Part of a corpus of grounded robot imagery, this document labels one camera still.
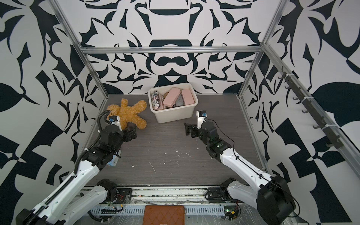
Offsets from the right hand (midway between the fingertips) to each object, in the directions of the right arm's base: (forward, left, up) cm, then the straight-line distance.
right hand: (191, 120), depth 81 cm
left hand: (-3, +36, 0) cm, 37 cm away
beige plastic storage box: (+11, +10, -8) cm, 17 cm away
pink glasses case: (+22, +12, -3) cm, 25 cm away
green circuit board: (-41, -18, -21) cm, 50 cm away
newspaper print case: (+18, +23, -2) cm, 29 cm away
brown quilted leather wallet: (-42, +15, -17) cm, 48 cm away
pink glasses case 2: (+24, +1, -5) cm, 24 cm away
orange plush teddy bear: (+14, +43, -12) cm, 47 cm away
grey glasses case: (+19, +7, -5) cm, 21 cm away
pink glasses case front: (+14, +19, -5) cm, 24 cm away
